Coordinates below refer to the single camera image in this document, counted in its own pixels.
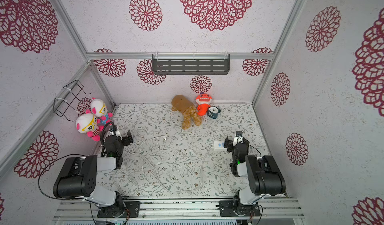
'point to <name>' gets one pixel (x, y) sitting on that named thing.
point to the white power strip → (219, 145)
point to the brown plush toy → (181, 103)
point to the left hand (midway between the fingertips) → (122, 133)
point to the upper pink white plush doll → (98, 108)
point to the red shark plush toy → (203, 100)
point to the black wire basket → (60, 106)
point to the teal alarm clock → (212, 112)
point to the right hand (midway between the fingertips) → (236, 135)
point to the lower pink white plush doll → (87, 123)
